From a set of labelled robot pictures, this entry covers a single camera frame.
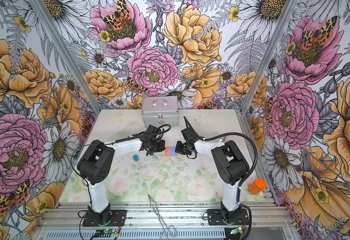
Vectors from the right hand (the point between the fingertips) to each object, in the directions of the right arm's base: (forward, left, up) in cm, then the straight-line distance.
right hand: (176, 154), depth 95 cm
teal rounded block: (-1, +25, -1) cm, 25 cm away
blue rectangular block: (+1, +2, +2) cm, 3 cm away
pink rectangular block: (+1, +5, +1) cm, 5 cm away
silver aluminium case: (+33, +13, +6) cm, 36 cm away
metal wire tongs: (-38, +3, -3) cm, 39 cm away
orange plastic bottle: (-23, -40, +7) cm, 47 cm away
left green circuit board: (-39, +34, -4) cm, 52 cm away
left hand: (+2, +8, 0) cm, 8 cm away
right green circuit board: (-40, -27, -3) cm, 48 cm away
